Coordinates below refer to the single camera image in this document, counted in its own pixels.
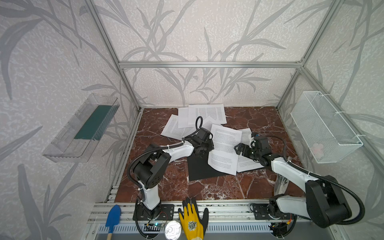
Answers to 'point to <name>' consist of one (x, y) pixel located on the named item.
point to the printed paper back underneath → (183, 117)
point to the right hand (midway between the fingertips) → (240, 144)
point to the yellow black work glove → (195, 227)
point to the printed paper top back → (216, 111)
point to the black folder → (198, 168)
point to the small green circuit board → (153, 227)
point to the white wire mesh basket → (328, 135)
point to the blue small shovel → (115, 218)
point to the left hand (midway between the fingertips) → (215, 142)
